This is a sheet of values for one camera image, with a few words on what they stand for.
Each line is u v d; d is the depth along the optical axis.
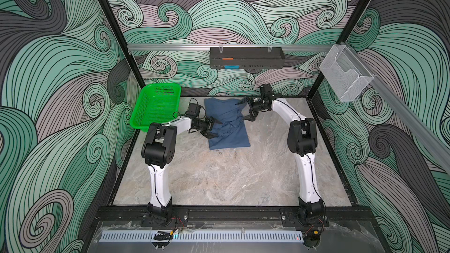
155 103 1.15
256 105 0.89
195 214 0.75
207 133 0.89
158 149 0.55
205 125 0.88
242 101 0.91
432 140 0.52
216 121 1.06
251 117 0.93
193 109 0.84
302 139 0.62
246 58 0.96
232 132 1.00
